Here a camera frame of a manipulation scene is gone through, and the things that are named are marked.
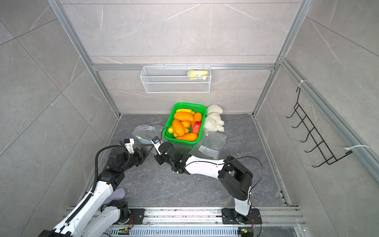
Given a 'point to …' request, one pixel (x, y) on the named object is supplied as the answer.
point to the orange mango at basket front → (189, 137)
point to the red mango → (196, 127)
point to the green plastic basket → (197, 108)
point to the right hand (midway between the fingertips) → (157, 149)
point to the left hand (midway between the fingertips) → (152, 147)
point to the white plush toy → (213, 121)
